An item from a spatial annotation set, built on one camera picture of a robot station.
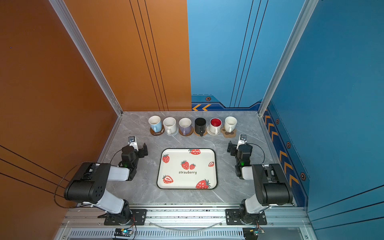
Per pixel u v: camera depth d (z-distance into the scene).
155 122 1.01
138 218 0.73
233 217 0.73
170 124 1.05
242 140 0.80
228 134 1.05
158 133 1.05
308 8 0.70
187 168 0.89
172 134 1.05
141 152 0.86
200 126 1.00
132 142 0.81
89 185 0.46
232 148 0.86
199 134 1.05
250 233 0.70
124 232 0.71
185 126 1.05
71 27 0.76
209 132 1.06
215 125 1.05
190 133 1.05
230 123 1.00
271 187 0.45
